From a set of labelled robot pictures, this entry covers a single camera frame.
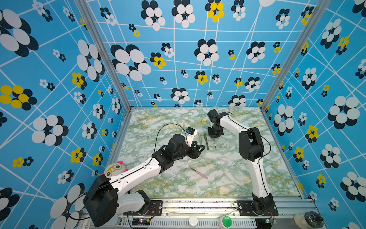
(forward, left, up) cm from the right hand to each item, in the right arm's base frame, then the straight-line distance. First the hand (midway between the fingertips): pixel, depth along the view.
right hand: (213, 136), depth 103 cm
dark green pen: (-3, +6, +1) cm, 7 cm away
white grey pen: (-6, 0, +1) cm, 6 cm away
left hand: (-19, +10, +21) cm, 30 cm away
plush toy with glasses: (-28, +60, +9) cm, 67 cm away
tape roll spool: (-51, -35, +10) cm, 63 cm away
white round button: (-52, +16, +8) cm, 55 cm away
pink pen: (-28, +11, +1) cm, 30 cm away
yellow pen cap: (+13, +7, +1) cm, 15 cm away
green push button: (-52, +1, +10) cm, 53 cm away
